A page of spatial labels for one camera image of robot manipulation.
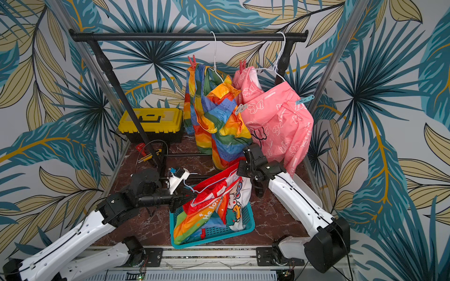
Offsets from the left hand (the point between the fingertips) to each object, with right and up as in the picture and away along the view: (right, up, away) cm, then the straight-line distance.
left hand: (193, 200), depth 64 cm
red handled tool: (-41, +20, +45) cm, 64 cm away
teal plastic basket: (+6, -20, +16) cm, 26 cm away
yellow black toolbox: (-28, +33, +37) cm, 56 cm away
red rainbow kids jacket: (+12, -1, +11) cm, 16 cm away
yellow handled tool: (-34, +13, +37) cm, 52 cm away
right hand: (+19, +10, +16) cm, 27 cm away
